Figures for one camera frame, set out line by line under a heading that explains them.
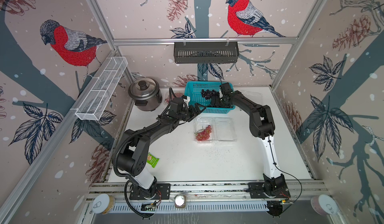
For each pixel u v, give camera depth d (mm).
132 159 450
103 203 667
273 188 640
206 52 1039
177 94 1102
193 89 1143
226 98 815
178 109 685
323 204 660
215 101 978
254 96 1141
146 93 953
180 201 624
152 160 832
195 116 829
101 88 789
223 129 1026
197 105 794
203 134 901
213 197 729
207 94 1129
